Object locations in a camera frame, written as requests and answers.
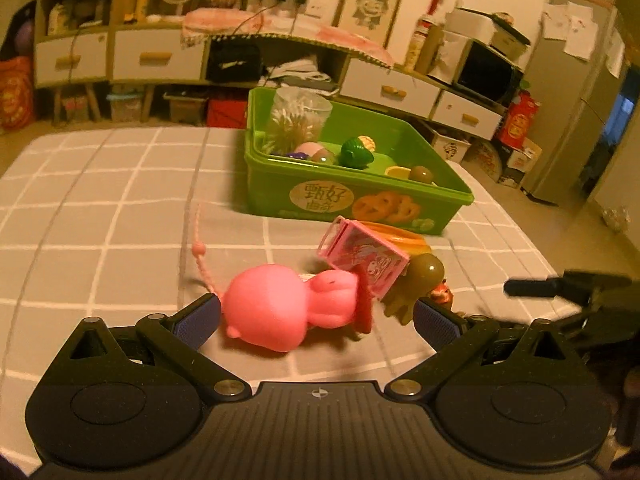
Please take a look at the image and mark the tall snack canister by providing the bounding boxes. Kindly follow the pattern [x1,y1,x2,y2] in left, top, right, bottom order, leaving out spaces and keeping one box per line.
[405,15,431,68]

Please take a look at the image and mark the silver refrigerator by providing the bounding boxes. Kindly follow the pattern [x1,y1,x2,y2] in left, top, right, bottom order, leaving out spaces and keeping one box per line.
[520,0,626,206]

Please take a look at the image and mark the small pink box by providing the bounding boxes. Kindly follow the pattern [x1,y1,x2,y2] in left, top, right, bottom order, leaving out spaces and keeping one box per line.
[317,216,411,303]

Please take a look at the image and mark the cardboard box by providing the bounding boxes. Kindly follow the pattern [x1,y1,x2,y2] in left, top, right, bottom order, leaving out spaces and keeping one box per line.
[475,137,543,188]

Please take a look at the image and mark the framed cartoon drawing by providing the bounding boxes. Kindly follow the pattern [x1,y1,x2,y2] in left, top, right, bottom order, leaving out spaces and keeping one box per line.
[332,0,405,48]

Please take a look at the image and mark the pink pig toy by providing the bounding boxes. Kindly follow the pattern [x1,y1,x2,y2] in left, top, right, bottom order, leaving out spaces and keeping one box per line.
[191,200,373,356]

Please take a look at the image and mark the white wall outlet panel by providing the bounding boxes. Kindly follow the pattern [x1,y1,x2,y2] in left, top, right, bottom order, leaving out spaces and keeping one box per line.
[247,0,326,18]

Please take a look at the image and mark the white countertop appliance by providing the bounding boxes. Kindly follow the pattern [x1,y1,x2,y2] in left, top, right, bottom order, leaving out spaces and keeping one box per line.
[445,7,531,47]

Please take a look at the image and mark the olive octopus toy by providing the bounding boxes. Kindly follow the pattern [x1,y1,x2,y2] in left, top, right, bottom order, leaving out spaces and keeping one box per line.
[382,252,446,323]

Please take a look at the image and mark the black microwave oven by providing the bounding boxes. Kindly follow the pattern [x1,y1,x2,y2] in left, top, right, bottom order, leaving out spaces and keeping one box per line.
[452,40,523,106]

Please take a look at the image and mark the red shopping bag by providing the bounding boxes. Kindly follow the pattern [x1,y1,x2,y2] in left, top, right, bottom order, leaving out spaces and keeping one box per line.
[0,57,36,131]

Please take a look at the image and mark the black bag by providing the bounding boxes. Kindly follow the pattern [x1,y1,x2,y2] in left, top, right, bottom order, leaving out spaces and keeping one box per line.
[206,40,263,85]

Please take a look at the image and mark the pink capsule egg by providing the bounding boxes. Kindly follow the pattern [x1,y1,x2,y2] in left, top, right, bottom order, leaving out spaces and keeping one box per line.
[294,141,343,163]

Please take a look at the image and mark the white cabinet drawer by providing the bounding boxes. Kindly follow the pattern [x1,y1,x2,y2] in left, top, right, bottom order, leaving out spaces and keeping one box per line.
[35,32,108,86]
[112,29,206,82]
[432,91,503,141]
[340,57,441,113]

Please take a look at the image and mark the pink tasselled cloth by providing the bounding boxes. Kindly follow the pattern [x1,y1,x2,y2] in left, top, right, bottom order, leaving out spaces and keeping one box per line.
[181,7,396,68]

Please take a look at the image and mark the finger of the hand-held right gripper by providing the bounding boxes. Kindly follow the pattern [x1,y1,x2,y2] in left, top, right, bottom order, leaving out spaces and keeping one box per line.
[504,269,633,307]

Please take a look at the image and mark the green plastic bin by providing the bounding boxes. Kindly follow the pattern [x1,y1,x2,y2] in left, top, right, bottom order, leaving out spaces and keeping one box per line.
[244,86,475,237]

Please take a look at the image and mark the orange round lid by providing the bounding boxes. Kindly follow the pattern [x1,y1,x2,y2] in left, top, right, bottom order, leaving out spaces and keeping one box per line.
[357,220,431,258]

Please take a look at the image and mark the grey checked blanket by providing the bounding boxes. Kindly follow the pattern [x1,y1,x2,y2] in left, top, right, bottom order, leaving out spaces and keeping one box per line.
[0,125,591,466]

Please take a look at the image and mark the clear storage box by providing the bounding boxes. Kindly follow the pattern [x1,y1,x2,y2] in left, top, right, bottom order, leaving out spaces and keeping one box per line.
[107,92,146,122]

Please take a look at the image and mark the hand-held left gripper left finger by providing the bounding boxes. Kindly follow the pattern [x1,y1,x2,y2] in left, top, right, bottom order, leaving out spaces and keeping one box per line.
[65,294,253,402]

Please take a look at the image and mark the small red figurine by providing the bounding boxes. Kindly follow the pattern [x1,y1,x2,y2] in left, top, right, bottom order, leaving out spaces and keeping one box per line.
[430,282,456,313]

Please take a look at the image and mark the red flat box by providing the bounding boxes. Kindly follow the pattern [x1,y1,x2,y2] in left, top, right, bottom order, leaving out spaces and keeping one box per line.
[207,100,249,128]

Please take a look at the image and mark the white storage basket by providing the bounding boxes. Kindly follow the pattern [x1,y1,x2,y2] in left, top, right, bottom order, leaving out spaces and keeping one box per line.
[432,132,473,163]

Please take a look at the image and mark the toy corn husk half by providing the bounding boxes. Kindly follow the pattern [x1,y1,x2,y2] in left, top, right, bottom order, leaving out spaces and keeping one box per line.
[340,137,375,168]

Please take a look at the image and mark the clear cotton swab container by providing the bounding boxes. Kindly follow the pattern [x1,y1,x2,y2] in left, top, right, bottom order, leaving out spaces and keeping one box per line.
[267,87,333,153]

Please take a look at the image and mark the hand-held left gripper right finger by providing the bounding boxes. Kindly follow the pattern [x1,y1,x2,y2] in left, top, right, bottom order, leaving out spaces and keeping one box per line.
[384,297,586,398]

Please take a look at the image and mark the wooden cabinet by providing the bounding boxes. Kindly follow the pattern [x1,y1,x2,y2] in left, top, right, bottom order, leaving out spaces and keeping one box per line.
[32,0,506,142]

